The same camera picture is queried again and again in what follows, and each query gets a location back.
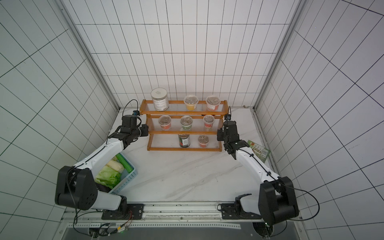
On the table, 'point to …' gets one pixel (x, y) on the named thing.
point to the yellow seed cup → (191, 102)
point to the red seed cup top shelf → (212, 102)
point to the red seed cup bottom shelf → (203, 140)
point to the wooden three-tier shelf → (180, 129)
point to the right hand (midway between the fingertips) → (218, 127)
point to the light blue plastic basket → (126, 177)
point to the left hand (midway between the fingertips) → (146, 130)
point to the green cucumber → (126, 165)
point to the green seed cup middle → (186, 121)
